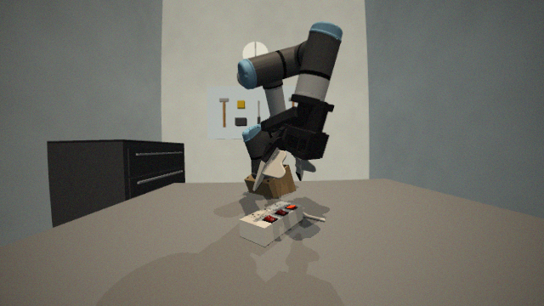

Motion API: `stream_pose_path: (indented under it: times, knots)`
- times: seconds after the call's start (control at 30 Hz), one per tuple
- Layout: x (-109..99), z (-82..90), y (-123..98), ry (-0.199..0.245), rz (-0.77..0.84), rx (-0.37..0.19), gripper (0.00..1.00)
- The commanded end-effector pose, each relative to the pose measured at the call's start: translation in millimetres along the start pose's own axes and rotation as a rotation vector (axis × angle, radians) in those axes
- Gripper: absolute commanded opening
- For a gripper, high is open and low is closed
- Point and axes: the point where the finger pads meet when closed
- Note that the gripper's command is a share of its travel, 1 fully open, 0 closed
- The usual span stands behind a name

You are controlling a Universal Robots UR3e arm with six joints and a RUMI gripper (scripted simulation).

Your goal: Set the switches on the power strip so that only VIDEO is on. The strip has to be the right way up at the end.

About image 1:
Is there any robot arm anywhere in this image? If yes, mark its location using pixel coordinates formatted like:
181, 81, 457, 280
237, 21, 343, 179

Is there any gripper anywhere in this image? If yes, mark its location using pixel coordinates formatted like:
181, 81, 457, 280
252, 94, 334, 192

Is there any white power strip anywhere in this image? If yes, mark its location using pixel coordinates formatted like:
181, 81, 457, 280
239, 201, 326, 247

